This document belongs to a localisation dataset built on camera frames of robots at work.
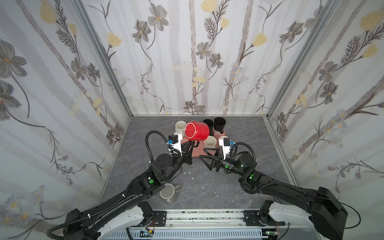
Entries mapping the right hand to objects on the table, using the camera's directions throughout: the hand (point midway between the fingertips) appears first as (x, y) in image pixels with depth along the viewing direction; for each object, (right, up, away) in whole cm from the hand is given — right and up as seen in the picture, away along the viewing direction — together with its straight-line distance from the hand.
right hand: (201, 152), depth 64 cm
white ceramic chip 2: (-6, -17, +26) cm, 32 cm away
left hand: (-4, +6, +1) cm, 8 cm away
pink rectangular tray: (-1, 0, +5) cm, 5 cm away
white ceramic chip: (+8, -7, -1) cm, 11 cm away
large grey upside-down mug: (-16, -21, +7) cm, 28 cm away
